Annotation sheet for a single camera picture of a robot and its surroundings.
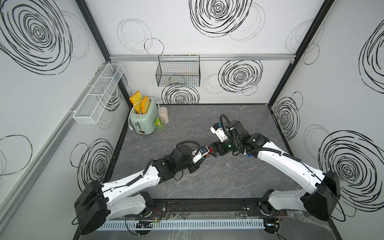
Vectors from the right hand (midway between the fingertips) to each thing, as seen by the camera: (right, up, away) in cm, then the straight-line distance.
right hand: (210, 149), depth 74 cm
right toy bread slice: (-38, +24, +18) cm, 49 cm away
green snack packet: (-33, +13, +28) cm, 45 cm away
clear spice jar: (-30, +19, +28) cm, 46 cm away
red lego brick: (-1, +1, -8) cm, 8 cm away
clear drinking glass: (-32, +8, +30) cm, 44 cm away
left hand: (-4, -4, +3) cm, 7 cm away
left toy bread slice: (-46, +29, +22) cm, 58 cm away
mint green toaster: (-41, +12, +22) cm, 48 cm away
